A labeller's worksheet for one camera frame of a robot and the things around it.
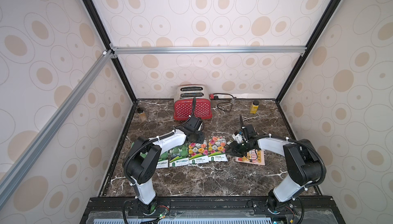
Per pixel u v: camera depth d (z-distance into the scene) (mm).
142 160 471
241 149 813
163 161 877
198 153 921
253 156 913
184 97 947
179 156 901
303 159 946
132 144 493
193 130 720
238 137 887
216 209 733
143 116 1043
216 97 1212
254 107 1064
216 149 939
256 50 1842
